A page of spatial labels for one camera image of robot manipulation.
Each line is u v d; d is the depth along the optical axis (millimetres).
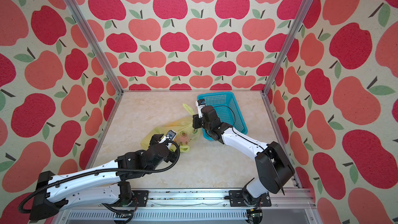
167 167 524
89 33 880
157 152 515
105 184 469
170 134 614
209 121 650
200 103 745
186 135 826
